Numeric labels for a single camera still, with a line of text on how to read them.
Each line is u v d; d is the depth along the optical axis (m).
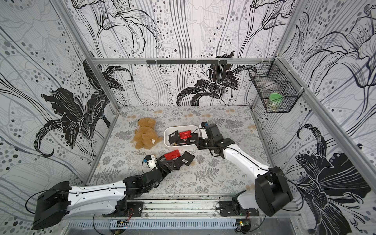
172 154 0.91
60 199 0.47
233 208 0.72
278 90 0.80
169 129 1.00
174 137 0.98
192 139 0.98
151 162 0.73
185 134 0.98
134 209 0.73
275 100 0.71
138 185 0.59
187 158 0.91
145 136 0.88
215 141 0.63
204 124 0.76
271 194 0.41
